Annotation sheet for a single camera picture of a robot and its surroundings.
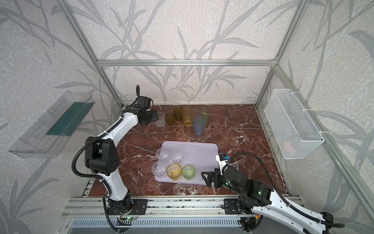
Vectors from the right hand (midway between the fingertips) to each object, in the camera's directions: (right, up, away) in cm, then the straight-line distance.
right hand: (207, 168), depth 73 cm
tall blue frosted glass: (-4, +23, +29) cm, 37 cm away
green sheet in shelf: (-63, +25, -7) cm, 68 cm away
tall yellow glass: (-12, +27, +29) cm, 42 cm away
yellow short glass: (-19, -6, +12) cm, 23 cm away
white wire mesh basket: (+37, +19, -12) cm, 43 cm away
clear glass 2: (-32, +23, +34) cm, 52 cm away
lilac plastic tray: (-11, -3, +19) cm, 22 cm away
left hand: (-32, +29, +21) cm, 48 cm away
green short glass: (-10, -6, +12) cm, 17 cm away
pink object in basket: (+42, +11, +1) cm, 43 cm away
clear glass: (-27, +2, +18) cm, 33 cm away
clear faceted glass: (-18, +1, +19) cm, 26 cm away
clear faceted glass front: (-28, -6, +13) cm, 31 cm away
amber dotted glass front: (-25, +25, +34) cm, 49 cm away
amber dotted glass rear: (-19, +29, +32) cm, 47 cm away
